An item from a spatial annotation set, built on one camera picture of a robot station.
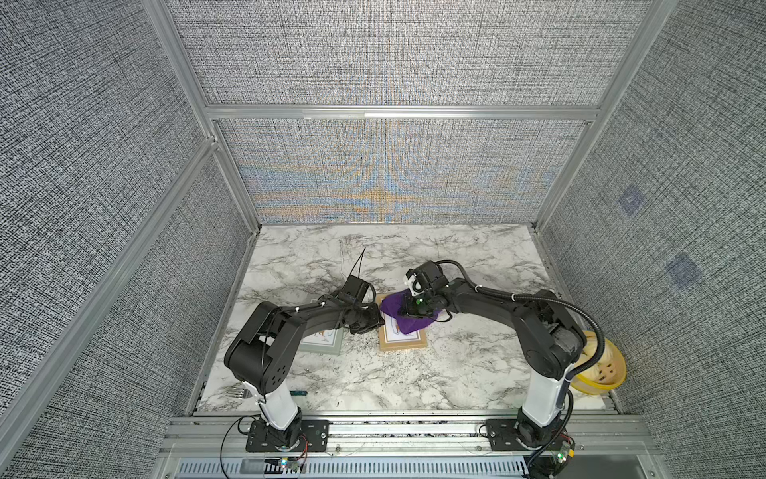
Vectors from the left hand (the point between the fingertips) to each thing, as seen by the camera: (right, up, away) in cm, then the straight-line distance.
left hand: (388, 321), depth 91 cm
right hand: (+2, +5, -1) cm, 6 cm away
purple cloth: (+1, +5, +1) cm, 5 cm away
